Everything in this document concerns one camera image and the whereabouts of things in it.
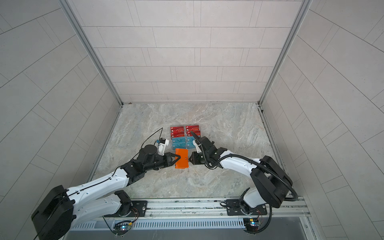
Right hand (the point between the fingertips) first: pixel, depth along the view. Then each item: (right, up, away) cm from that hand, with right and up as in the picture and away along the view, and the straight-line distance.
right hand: (189, 161), depth 82 cm
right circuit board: (+29, -25, -15) cm, 41 cm away
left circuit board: (-29, -24, -18) cm, 41 cm away
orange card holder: (-3, +1, -6) cm, 7 cm away
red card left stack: (-8, +15, +9) cm, 20 cm away
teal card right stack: (0, +8, +9) cm, 12 cm away
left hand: (-2, +4, -7) cm, 8 cm away
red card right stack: (+3, +17, +9) cm, 20 cm away
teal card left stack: (-7, +8, +9) cm, 14 cm away
